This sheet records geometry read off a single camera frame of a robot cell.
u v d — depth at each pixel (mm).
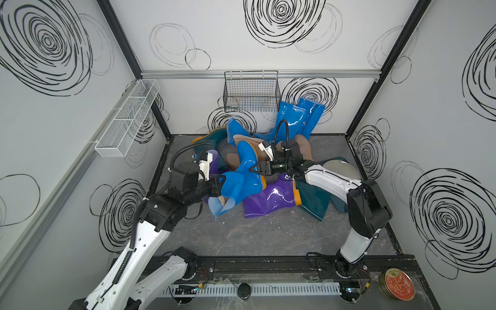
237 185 664
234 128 947
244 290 610
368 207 476
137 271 404
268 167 738
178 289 722
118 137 727
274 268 754
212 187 578
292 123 1029
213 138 1114
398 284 680
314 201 889
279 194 867
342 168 1051
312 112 1045
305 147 1051
